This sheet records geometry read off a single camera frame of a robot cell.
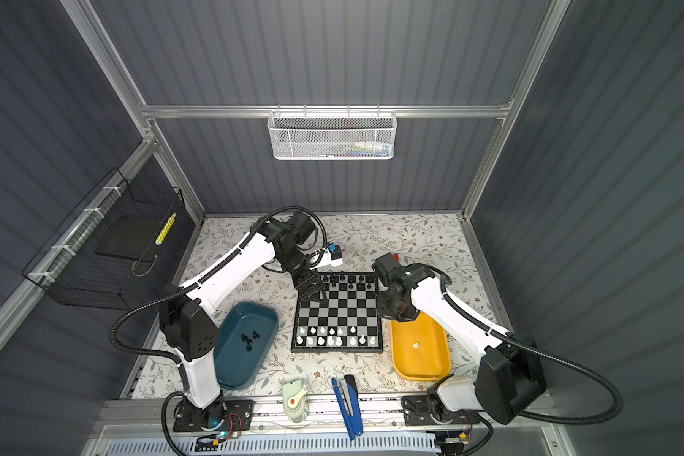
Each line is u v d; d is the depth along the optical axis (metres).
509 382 0.41
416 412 0.73
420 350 0.84
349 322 0.89
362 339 0.84
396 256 1.07
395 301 0.67
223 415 0.72
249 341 0.86
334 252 0.72
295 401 0.69
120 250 0.72
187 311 0.47
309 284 0.68
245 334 0.85
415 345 0.84
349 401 0.74
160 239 0.76
